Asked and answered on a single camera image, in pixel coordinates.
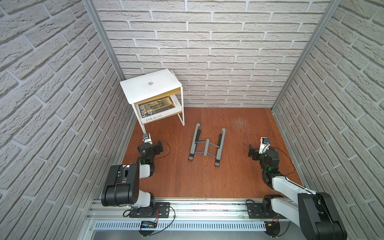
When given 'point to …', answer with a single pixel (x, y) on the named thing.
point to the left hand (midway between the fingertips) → (149, 139)
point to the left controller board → (148, 224)
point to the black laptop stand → (207, 147)
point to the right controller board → (272, 228)
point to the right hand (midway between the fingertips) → (255, 143)
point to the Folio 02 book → (159, 109)
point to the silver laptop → (135, 88)
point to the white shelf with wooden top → (154, 96)
